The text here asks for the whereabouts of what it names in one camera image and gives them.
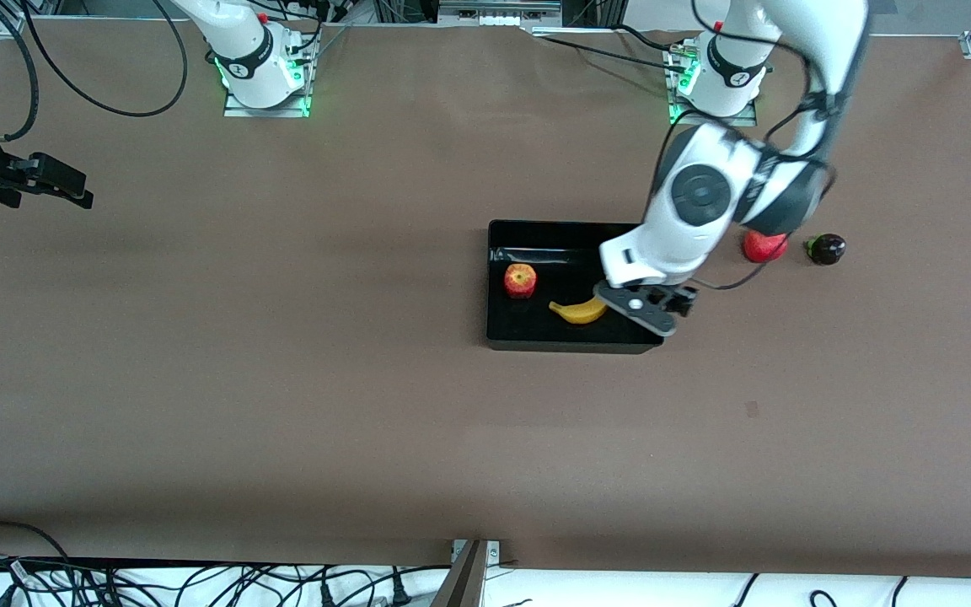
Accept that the brown table cover sheet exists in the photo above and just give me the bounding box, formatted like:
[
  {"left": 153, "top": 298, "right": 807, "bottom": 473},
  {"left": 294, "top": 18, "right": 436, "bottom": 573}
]
[{"left": 0, "top": 17, "right": 971, "bottom": 583}]

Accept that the black cable on table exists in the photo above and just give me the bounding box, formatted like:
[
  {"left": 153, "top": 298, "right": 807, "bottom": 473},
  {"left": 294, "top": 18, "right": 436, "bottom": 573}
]
[{"left": 534, "top": 34, "right": 689, "bottom": 75}]

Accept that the red pomegranate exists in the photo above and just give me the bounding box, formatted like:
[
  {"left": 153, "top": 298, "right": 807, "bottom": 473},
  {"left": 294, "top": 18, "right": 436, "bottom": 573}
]
[{"left": 743, "top": 229, "right": 790, "bottom": 264}]

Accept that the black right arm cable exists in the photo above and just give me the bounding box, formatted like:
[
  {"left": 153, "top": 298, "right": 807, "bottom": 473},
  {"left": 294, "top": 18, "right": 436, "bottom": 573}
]
[{"left": 0, "top": 0, "right": 191, "bottom": 144}]

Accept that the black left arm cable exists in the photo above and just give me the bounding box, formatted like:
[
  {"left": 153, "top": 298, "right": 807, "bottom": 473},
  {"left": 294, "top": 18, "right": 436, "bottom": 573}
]
[{"left": 692, "top": 0, "right": 840, "bottom": 292}]

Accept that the small metal bracket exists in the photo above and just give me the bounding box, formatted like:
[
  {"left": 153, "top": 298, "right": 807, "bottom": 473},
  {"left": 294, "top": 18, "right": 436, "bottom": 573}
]
[{"left": 450, "top": 538, "right": 503, "bottom": 564}]

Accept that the black plastic box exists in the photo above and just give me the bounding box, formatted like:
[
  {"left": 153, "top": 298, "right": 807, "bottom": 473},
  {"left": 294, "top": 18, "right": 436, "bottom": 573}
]
[{"left": 485, "top": 219, "right": 668, "bottom": 355}]

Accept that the red apple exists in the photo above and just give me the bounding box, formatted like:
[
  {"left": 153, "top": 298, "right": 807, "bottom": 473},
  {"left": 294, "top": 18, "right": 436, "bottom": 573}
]
[{"left": 503, "top": 263, "right": 538, "bottom": 299}]

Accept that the grey metal device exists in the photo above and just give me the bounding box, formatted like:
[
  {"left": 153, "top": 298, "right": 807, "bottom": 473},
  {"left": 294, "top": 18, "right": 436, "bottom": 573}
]
[{"left": 437, "top": 0, "right": 562, "bottom": 28}]

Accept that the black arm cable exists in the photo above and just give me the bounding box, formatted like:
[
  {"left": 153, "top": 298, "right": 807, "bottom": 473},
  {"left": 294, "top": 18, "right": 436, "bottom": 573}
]
[
  {"left": 0, "top": 0, "right": 191, "bottom": 144},
  {"left": 692, "top": 0, "right": 840, "bottom": 292}
]

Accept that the grey metal profile bar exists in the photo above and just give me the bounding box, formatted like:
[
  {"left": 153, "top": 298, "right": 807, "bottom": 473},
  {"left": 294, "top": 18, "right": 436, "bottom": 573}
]
[{"left": 431, "top": 540, "right": 488, "bottom": 607}]

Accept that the dark purple mangosteen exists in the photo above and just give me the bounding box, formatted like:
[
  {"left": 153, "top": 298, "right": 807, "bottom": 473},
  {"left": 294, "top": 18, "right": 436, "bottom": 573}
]
[{"left": 804, "top": 233, "right": 847, "bottom": 266}]

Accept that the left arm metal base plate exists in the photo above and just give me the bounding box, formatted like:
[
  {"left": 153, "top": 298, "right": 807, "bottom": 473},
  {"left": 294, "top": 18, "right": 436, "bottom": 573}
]
[{"left": 668, "top": 99, "right": 759, "bottom": 127}]

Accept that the black looped floor cable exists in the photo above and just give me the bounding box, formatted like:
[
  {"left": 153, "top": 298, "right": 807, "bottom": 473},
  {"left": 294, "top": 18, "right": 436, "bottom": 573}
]
[{"left": 0, "top": 519, "right": 73, "bottom": 583}]

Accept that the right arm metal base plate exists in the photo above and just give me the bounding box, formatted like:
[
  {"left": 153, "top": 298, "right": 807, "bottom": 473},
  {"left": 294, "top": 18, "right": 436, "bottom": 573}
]
[{"left": 223, "top": 80, "right": 313, "bottom": 118}]

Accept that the yellow banana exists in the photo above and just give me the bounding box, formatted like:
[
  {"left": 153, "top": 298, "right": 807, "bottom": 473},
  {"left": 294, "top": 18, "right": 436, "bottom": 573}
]
[{"left": 548, "top": 295, "right": 609, "bottom": 326}]

